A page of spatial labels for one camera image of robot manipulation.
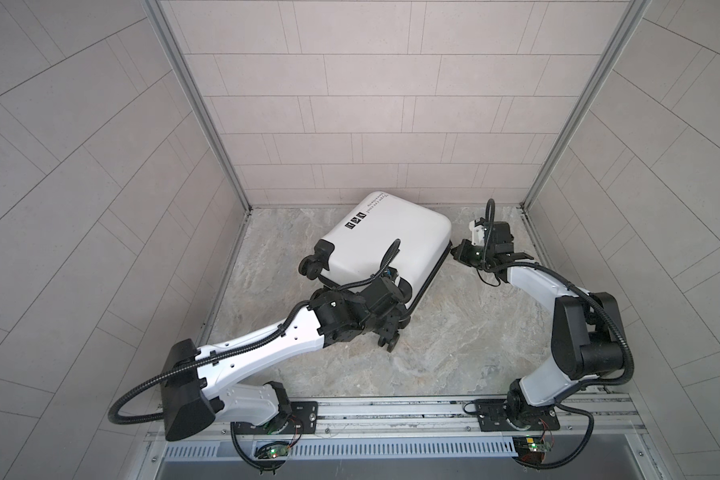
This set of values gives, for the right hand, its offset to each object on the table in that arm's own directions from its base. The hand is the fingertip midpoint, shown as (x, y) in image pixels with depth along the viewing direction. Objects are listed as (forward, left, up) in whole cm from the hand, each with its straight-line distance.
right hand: (450, 247), depth 92 cm
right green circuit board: (-50, -11, -12) cm, 52 cm away
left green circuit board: (-47, +49, -7) cm, 69 cm away
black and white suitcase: (+1, +18, +7) cm, 19 cm away
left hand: (-24, +18, +5) cm, 31 cm away
